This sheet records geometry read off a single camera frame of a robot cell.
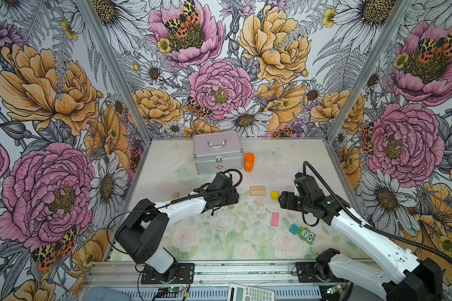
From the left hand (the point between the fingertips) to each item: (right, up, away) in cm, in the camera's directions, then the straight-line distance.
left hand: (232, 202), depth 89 cm
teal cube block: (+28, -11, -4) cm, 30 cm away
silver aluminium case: (-7, +24, +8) cm, 26 cm away
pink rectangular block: (+20, -8, -1) cm, 21 cm away
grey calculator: (+2, -29, -19) cm, 34 cm away
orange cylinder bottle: (+9, +18, +12) cm, 24 cm away
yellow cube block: (+21, +2, +5) cm, 22 cm away
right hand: (+23, 0, -9) cm, 25 cm away
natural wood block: (+13, +4, +8) cm, 16 cm away
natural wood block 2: (-1, -3, +2) cm, 4 cm away
